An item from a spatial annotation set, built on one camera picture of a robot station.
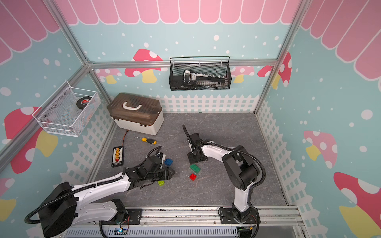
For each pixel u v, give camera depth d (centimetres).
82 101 79
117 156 94
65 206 41
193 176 86
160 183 84
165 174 74
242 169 50
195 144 75
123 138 105
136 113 92
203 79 89
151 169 65
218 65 92
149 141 102
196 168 89
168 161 90
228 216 74
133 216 74
